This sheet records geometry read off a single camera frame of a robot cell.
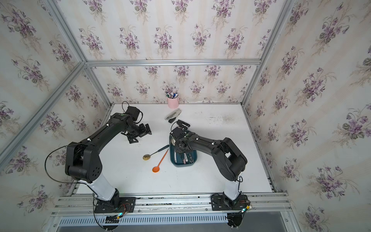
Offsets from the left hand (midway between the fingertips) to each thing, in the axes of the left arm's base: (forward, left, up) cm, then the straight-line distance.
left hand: (148, 136), depth 88 cm
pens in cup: (+38, -12, +1) cm, 40 cm away
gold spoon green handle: (-9, +1, -10) cm, 14 cm away
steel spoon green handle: (-11, -26, -9) cm, 29 cm away
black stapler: (+15, -21, -8) cm, 27 cm away
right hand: (-4, -21, -8) cm, 23 cm away
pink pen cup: (+36, -13, -7) cm, 39 cm away
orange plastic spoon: (-16, -5, -11) cm, 20 cm away
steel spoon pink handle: (-11, -23, -9) cm, 27 cm away
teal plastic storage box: (-9, -19, -10) cm, 23 cm away
